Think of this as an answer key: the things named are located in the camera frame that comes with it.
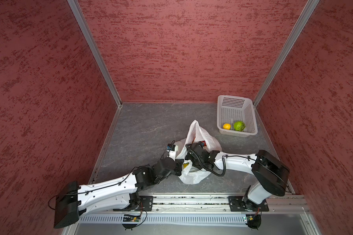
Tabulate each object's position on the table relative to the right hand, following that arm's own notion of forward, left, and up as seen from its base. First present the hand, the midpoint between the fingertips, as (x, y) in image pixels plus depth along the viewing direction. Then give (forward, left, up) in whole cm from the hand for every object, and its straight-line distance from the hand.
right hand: (187, 163), depth 87 cm
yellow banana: (-5, +1, +10) cm, 12 cm away
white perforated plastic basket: (+46, -38, -2) cm, 60 cm away
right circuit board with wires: (-29, -32, -3) cm, 43 cm away
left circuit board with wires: (-26, +30, -3) cm, 40 cm away
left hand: (-5, +3, +12) cm, 13 cm away
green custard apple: (+24, -37, +5) cm, 44 cm away
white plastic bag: (-7, -1, +4) cm, 9 cm away
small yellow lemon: (+25, -29, +3) cm, 39 cm away
